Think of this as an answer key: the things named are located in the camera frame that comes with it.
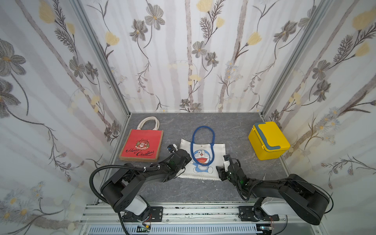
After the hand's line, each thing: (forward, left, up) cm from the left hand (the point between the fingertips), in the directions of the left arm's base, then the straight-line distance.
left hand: (193, 153), depth 89 cm
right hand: (-6, -17, -4) cm, 18 cm away
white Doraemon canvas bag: (+1, -8, -7) cm, 11 cm away
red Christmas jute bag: (+12, +35, -7) cm, 37 cm away
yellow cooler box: (+3, -45, +7) cm, 46 cm away
